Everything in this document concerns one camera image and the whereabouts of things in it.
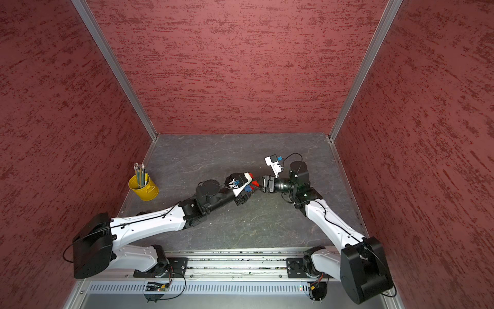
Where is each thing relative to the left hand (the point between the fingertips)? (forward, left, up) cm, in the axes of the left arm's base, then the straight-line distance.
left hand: (251, 181), depth 72 cm
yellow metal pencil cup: (+3, +49, -17) cm, 52 cm away
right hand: (-1, 0, -2) cm, 2 cm away
